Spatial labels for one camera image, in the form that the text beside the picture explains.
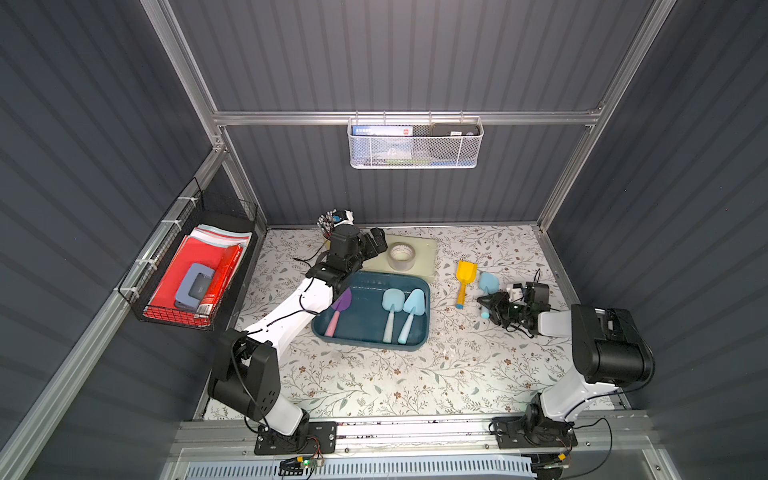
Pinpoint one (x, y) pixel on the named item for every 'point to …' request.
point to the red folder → (193, 250)
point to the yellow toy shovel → (466, 273)
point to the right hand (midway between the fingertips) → (480, 303)
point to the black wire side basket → (223, 220)
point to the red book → (225, 264)
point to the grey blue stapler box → (193, 286)
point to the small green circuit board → (297, 465)
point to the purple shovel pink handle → (341, 304)
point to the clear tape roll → (401, 256)
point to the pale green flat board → (424, 249)
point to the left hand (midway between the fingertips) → (376, 235)
